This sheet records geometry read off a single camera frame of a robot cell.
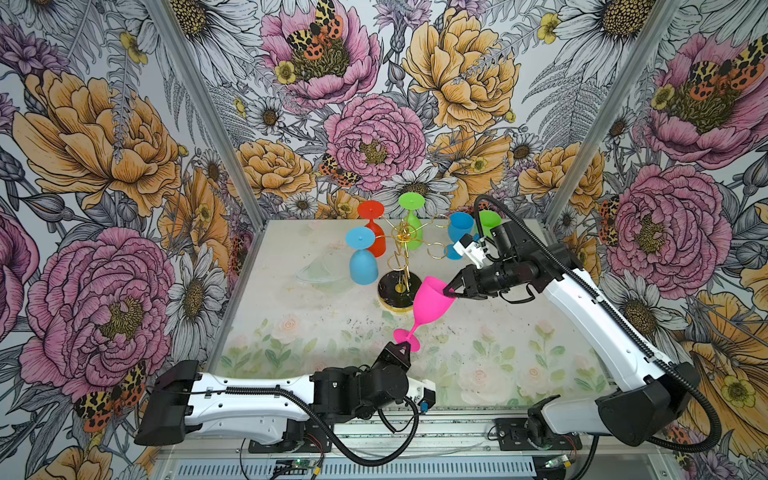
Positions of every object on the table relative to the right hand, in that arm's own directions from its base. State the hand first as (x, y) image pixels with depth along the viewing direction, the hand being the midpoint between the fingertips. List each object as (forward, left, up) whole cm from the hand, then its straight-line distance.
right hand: (451, 301), depth 69 cm
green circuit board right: (-28, -24, -27) cm, 46 cm away
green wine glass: (+30, +7, +4) cm, 31 cm away
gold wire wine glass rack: (+19, +12, -23) cm, 32 cm away
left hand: (-5, +12, -8) cm, 15 cm away
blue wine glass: (+14, +21, -5) cm, 26 cm away
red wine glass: (+27, +18, +4) cm, 33 cm away
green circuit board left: (-27, +36, -26) cm, 51 cm away
